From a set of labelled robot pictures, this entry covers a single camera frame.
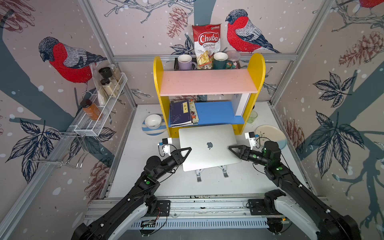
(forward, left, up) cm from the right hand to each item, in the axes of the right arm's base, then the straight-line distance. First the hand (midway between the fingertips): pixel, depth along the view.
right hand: (230, 148), depth 75 cm
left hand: (-3, +19, +6) cm, 20 cm away
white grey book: (+25, -9, +8) cm, 27 cm away
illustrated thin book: (+25, +20, -3) cm, 33 cm away
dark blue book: (+24, +29, -1) cm, 38 cm away
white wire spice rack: (-7, +74, +10) cm, 75 cm away
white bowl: (+27, +50, -13) cm, 58 cm away
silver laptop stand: (-7, +17, -16) cm, 24 cm away
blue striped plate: (+22, +44, -15) cm, 51 cm away
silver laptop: (-1, +11, +3) cm, 11 cm away
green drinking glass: (+36, -23, -16) cm, 46 cm away
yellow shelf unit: (+55, +10, -14) cm, 58 cm away
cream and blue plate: (+23, -33, -18) cm, 44 cm away
